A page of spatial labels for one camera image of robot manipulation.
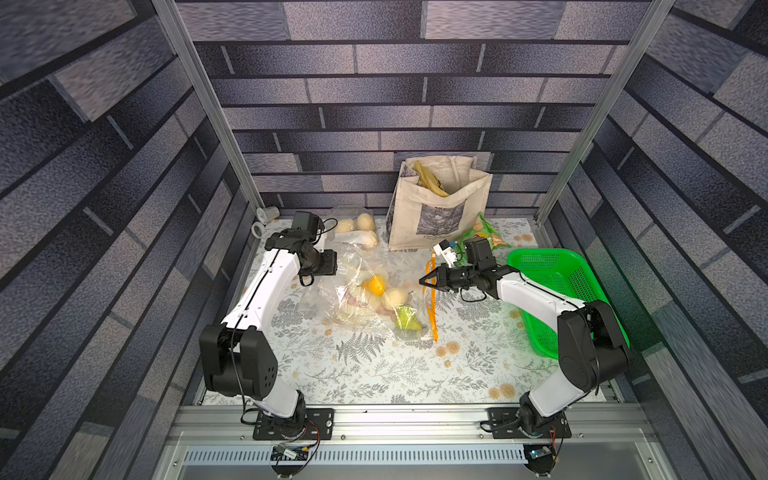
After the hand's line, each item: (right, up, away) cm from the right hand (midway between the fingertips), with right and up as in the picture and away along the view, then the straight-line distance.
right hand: (419, 279), depth 86 cm
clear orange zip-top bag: (-24, -8, +8) cm, 27 cm away
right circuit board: (+29, -42, -14) cm, 53 cm away
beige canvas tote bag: (+1, +19, +13) cm, 23 cm away
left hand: (-27, +5, -1) cm, 27 cm away
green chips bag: (+23, +15, +14) cm, 31 cm away
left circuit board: (-34, -41, -15) cm, 55 cm away
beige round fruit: (-6, -6, +6) cm, 10 cm away
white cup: (-58, +22, +28) cm, 68 cm away
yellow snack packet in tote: (+4, +32, +9) cm, 33 cm away
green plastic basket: (+52, +1, +12) cm, 53 cm away
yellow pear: (-14, -3, +8) cm, 16 cm away
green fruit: (-4, -11, -2) cm, 12 cm away
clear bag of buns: (-21, +17, +25) cm, 37 cm away
